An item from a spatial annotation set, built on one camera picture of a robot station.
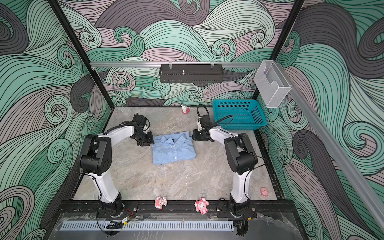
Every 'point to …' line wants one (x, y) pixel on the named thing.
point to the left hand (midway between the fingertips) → (153, 141)
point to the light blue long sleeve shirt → (171, 147)
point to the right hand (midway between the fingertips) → (194, 136)
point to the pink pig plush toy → (201, 205)
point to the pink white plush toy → (160, 201)
